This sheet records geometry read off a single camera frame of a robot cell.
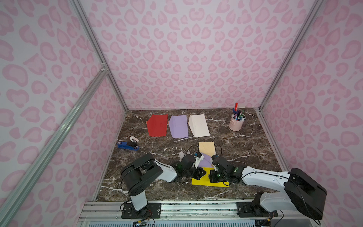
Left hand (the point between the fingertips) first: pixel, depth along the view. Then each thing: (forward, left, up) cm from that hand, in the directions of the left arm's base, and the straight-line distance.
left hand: (207, 172), depth 85 cm
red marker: (+41, -23, +15) cm, 50 cm away
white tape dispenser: (+24, +49, 0) cm, 55 cm away
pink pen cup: (+32, -23, +9) cm, 40 cm away
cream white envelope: (+37, +3, -2) cm, 37 cm away
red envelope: (+36, +34, 0) cm, 50 cm away
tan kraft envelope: (+17, -2, -2) cm, 18 cm away
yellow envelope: (-4, +1, -1) cm, 4 cm away
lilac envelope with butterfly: (+37, +18, -2) cm, 41 cm away
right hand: (-3, -1, -2) cm, 4 cm away
